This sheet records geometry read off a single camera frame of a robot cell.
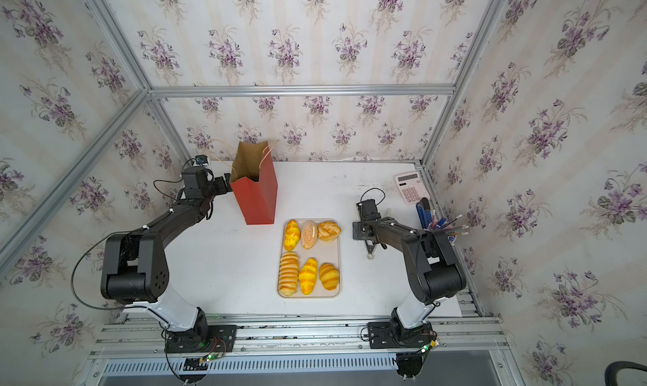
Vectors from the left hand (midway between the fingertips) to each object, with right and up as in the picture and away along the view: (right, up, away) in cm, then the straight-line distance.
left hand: (218, 178), depth 93 cm
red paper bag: (+17, -1, -13) cm, 21 cm away
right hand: (+60, -21, +4) cm, 64 cm away
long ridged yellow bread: (+28, -33, -10) cm, 44 cm away
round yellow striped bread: (+42, -33, -11) cm, 54 cm away
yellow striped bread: (+28, -22, 0) cm, 35 cm away
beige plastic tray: (+40, -27, -2) cm, 48 cm away
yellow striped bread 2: (+34, -33, -10) cm, 49 cm away
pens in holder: (+83, -17, -7) cm, 85 cm away
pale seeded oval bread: (+34, -19, -1) cm, 40 cm away
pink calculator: (+79, -4, +17) cm, 81 cm away
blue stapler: (+80, -14, +6) cm, 82 cm away
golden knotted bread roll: (+41, -20, 0) cm, 46 cm away
